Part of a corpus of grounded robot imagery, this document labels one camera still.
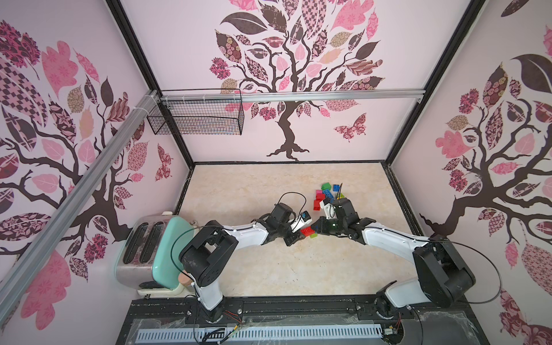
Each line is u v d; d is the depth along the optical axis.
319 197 1.05
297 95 0.92
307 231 0.88
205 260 0.46
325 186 1.06
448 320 0.72
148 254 0.71
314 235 0.90
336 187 1.07
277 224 0.71
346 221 0.68
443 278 0.43
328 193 1.04
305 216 0.79
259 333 0.70
